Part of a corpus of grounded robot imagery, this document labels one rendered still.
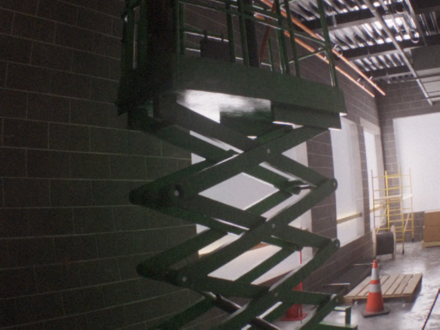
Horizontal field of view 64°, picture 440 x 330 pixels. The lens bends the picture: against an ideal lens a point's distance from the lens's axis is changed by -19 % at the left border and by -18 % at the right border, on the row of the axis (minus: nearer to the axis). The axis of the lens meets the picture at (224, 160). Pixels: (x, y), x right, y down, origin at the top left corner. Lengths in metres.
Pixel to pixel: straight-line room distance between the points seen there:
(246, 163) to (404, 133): 9.47
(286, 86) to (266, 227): 0.89
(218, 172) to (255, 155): 0.30
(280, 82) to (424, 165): 9.18
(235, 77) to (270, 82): 0.28
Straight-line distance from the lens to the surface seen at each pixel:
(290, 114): 2.78
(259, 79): 2.54
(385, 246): 8.73
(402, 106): 11.62
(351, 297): 5.73
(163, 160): 3.72
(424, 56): 7.33
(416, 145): 11.62
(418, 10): 6.63
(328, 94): 3.05
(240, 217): 2.50
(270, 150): 2.63
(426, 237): 10.11
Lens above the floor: 1.61
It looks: 6 degrees up
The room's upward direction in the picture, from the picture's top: 4 degrees counter-clockwise
